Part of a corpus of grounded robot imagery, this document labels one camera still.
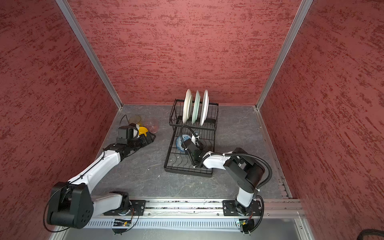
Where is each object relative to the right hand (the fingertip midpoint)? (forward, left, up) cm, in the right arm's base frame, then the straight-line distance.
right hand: (190, 145), depth 93 cm
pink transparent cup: (+17, +28, 0) cm, 32 cm away
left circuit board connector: (-39, +36, -7) cm, 53 cm away
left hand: (0, +24, +7) cm, 25 cm away
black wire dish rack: (-9, +8, -4) cm, 13 cm away
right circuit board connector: (-42, -27, -7) cm, 50 cm away
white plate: (+6, +1, +29) cm, 30 cm away
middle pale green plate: (+5, -4, +29) cm, 30 cm away
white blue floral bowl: (+3, +6, +3) cm, 8 cm away
